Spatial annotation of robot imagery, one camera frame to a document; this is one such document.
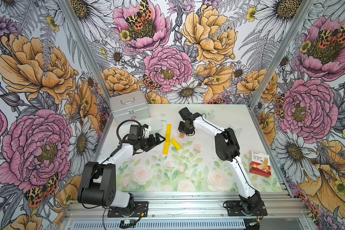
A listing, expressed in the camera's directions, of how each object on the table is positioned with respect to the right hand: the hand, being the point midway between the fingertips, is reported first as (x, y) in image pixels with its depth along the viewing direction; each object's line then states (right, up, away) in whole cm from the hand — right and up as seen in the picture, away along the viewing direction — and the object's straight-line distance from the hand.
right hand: (181, 133), depth 104 cm
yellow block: (-9, 0, +1) cm, 10 cm away
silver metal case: (-35, +20, 0) cm, 40 cm away
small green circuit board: (-27, -40, -33) cm, 58 cm away
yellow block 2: (-10, -8, -7) cm, 15 cm away
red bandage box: (+46, -16, -18) cm, 52 cm away
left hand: (-13, -6, -16) cm, 21 cm away
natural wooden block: (0, -1, -2) cm, 2 cm away
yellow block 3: (-4, -7, -4) cm, 9 cm away
